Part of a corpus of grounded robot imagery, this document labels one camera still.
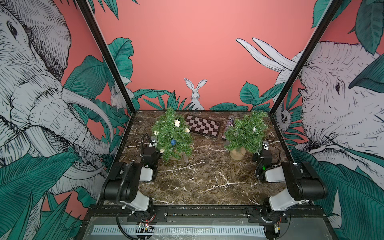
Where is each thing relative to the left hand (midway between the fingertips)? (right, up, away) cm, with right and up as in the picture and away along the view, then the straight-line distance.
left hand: (154, 142), depth 93 cm
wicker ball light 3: (+8, -3, -15) cm, 17 cm away
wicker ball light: (+6, +7, -20) cm, 22 cm away
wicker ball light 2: (+22, +8, -15) cm, 27 cm away
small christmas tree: (+20, 0, -16) cm, 25 cm away
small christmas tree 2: (+53, +6, -18) cm, 56 cm away
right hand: (+68, -3, +2) cm, 68 cm away
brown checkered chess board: (+31, +10, +15) cm, 36 cm away
